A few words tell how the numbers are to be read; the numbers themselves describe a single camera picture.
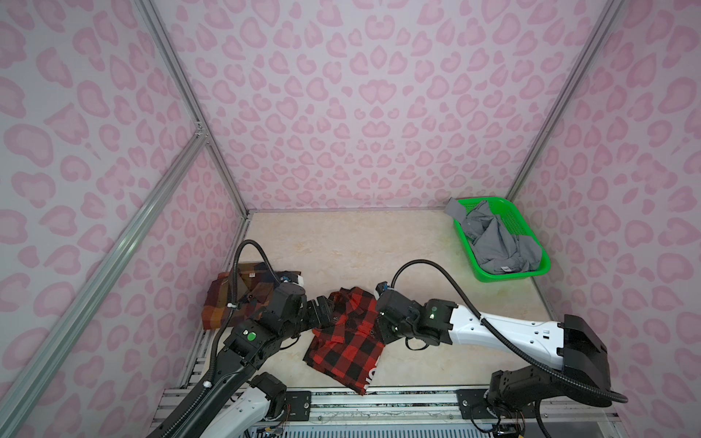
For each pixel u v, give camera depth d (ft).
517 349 1.41
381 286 2.33
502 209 3.67
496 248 3.37
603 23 2.32
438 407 2.46
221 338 1.73
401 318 1.90
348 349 2.62
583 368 1.26
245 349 1.60
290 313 1.84
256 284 3.04
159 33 2.36
